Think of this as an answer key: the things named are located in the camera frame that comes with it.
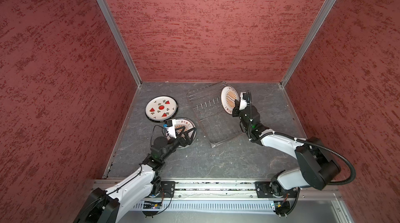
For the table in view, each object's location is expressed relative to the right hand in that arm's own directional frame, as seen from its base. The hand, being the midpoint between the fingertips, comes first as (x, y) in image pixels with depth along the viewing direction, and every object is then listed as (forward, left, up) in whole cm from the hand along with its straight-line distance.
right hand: (233, 102), depth 86 cm
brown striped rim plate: (+8, +46, -14) cm, 49 cm away
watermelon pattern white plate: (+8, +46, -14) cm, 49 cm away
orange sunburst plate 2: (+6, +2, 0) cm, 7 cm away
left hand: (-15, +24, -4) cm, 29 cm away
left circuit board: (-45, +44, -20) cm, 66 cm away
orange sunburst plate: (-4, +27, -15) cm, 31 cm away
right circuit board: (-48, -18, -19) cm, 54 cm away
